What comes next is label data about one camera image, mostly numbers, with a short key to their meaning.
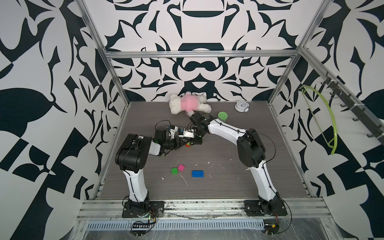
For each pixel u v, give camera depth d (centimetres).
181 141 88
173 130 91
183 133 84
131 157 51
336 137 66
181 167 86
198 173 83
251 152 57
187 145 93
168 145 86
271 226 71
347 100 59
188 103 108
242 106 114
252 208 74
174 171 85
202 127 72
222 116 105
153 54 91
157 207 75
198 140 85
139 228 72
